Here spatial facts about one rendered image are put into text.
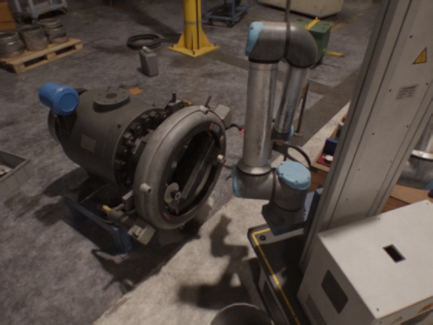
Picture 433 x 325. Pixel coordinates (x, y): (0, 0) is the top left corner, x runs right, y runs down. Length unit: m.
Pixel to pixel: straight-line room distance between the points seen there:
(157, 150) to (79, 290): 1.09
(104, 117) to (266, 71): 1.08
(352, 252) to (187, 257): 1.21
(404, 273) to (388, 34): 0.78
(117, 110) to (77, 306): 1.19
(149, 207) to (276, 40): 0.98
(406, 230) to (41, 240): 2.22
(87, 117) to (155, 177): 0.67
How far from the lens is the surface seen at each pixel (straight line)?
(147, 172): 1.50
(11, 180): 2.99
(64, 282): 2.25
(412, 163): 1.64
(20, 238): 2.62
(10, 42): 5.50
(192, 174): 1.71
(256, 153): 1.25
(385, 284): 1.21
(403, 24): 1.01
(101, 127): 1.87
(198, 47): 5.30
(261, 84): 1.15
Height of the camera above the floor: 1.79
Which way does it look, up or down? 40 degrees down
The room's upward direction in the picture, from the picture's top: straight up
